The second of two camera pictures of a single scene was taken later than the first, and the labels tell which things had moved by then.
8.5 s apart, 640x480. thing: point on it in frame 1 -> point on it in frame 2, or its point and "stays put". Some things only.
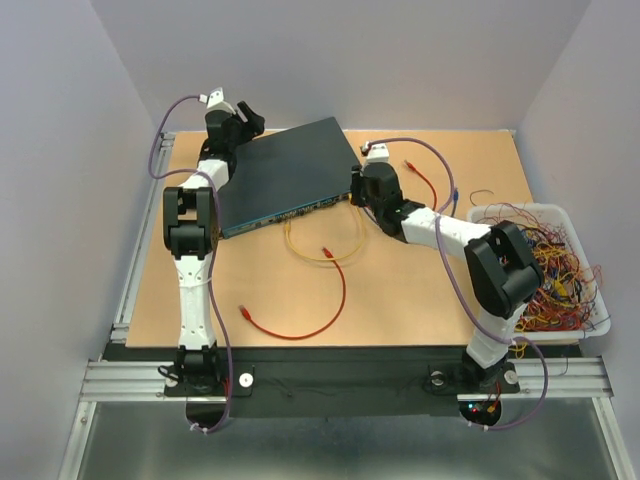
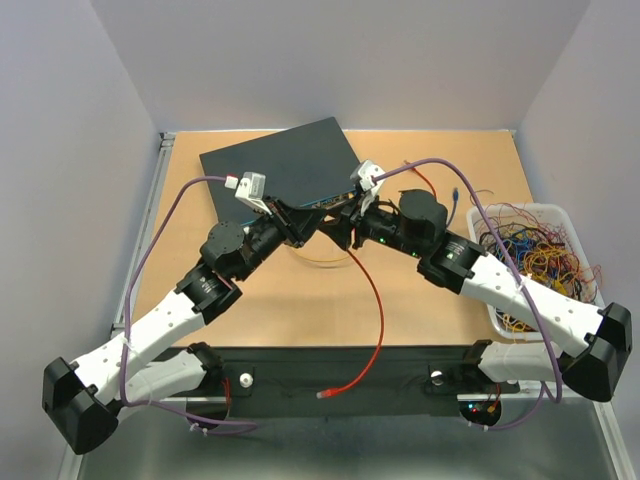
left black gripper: [255, 121] -> [297, 226]
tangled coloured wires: [568, 296] stays put
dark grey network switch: [285, 174] stays put
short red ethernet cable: [412, 167] stays put
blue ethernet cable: [455, 197] stays put
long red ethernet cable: [272, 335] -> [333, 392]
